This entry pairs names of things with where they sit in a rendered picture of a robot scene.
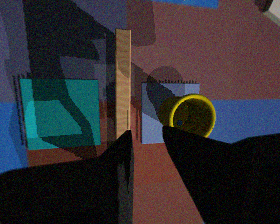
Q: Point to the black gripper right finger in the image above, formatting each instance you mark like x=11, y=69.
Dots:
x=221, y=178

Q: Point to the tan flat bar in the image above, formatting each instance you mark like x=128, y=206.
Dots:
x=122, y=80

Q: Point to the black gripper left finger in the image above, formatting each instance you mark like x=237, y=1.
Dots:
x=105, y=182

